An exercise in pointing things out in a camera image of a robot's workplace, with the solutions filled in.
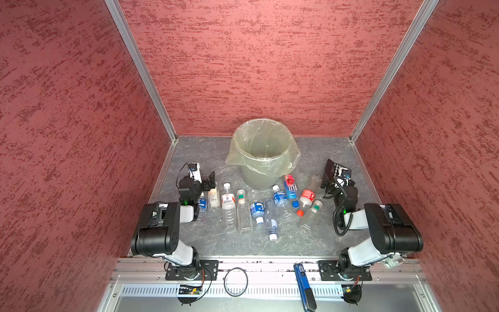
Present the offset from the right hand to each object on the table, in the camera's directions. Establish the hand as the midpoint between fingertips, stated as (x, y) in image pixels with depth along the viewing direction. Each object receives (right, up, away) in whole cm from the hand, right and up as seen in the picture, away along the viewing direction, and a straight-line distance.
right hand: (333, 176), depth 92 cm
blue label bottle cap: (-26, -10, -3) cm, 28 cm away
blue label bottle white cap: (-63, -12, -5) cm, 64 cm away
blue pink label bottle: (-21, -6, 0) cm, 22 cm away
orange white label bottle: (-57, -11, -4) cm, 58 cm away
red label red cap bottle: (-13, -10, -2) cm, 17 cm away
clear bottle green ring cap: (-14, -20, -7) cm, 25 cm away
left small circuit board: (-64, -42, -19) cm, 79 cm away
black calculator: (+4, +1, +11) cm, 11 cm away
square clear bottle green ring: (-43, -21, -8) cm, 48 cm away
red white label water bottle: (-50, -15, -5) cm, 53 cm away
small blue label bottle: (-37, -15, -7) cm, 40 cm away
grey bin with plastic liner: (-33, +12, +11) cm, 37 cm away
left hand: (-63, 0, +1) cm, 63 cm away
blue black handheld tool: (-19, -41, -24) cm, 51 cm away
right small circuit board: (-1, -41, -20) cm, 46 cm away
